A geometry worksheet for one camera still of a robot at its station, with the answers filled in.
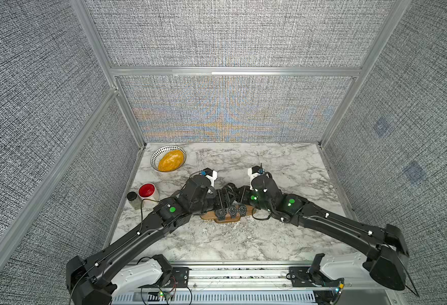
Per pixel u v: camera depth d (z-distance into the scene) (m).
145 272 0.57
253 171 0.69
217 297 0.70
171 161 1.03
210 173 0.66
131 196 0.89
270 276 0.75
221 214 0.82
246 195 0.65
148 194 0.94
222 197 0.61
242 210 0.83
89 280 0.38
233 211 0.82
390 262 0.38
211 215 0.81
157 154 1.11
